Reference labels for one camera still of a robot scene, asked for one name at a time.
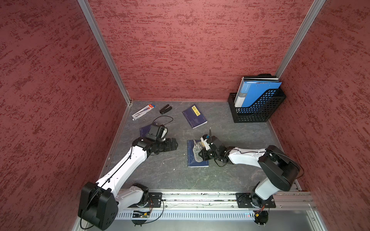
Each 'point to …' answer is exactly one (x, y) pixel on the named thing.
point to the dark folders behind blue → (261, 77)
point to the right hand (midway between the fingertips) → (200, 157)
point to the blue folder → (251, 93)
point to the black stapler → (165, 109)
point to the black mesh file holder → (262, 112)
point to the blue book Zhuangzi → (192, 162)
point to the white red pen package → (143, 111)
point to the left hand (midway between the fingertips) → (170, 149)
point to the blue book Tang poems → (194, 116)
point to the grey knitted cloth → (198, 146)
